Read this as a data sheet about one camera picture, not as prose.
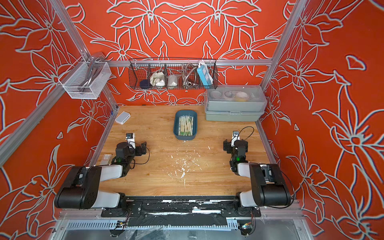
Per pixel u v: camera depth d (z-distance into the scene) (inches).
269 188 17.2
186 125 42.0
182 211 28.7
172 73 39.2
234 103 40.6
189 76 32.6
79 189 17.2
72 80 30.4
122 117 43.7
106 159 35.3
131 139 31.7
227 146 34.4
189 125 42.0
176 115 42.3
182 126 42.0
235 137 30.6
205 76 34.5
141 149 33.0
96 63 34.1
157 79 36.1
